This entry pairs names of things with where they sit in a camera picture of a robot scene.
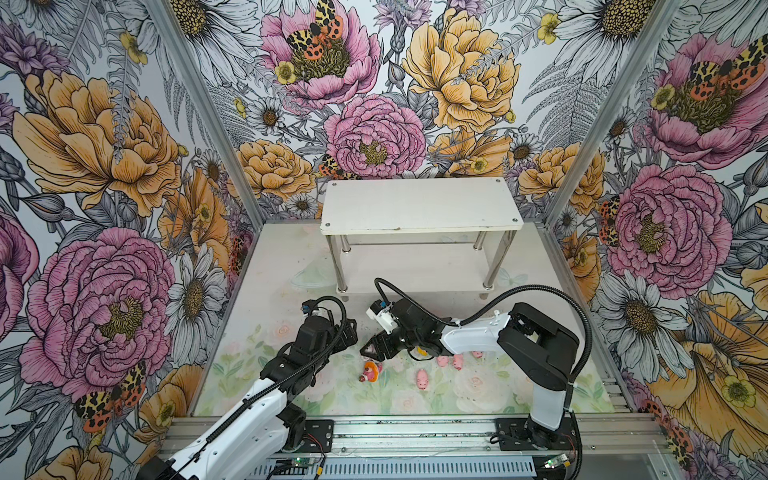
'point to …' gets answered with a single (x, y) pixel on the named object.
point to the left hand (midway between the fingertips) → (342, 335)
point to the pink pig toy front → (422, 379)
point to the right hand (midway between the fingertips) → (371, 355)
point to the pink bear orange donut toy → (371, 371)
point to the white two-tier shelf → (423, 235)
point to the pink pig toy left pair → (442, 361)
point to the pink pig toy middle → (458, 362)
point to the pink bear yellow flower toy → (424, 353)
